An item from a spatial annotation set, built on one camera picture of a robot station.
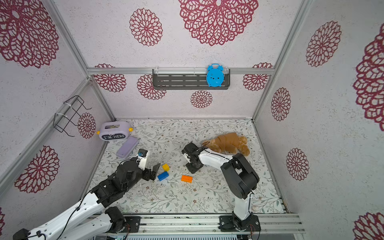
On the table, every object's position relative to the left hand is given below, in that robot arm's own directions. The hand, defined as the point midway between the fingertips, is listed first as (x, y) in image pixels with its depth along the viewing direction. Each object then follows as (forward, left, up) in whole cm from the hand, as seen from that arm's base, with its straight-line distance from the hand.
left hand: (151, 162), depth 76 cm
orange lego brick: (-3, -18, -16) cm, 25 cm away
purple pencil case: (+20, +24, -17) cm, 35 cm away
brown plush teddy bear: (+18, -45, -10) cm, 49 cm away
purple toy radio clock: (+29, +32, -10) cm, 45 cm away
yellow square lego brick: (+4, -5, -14) cm, 16 cm away
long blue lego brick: (-1, -4, -16) cm, 17 cm away
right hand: (+6, -21, -17) cm, 27 cm away
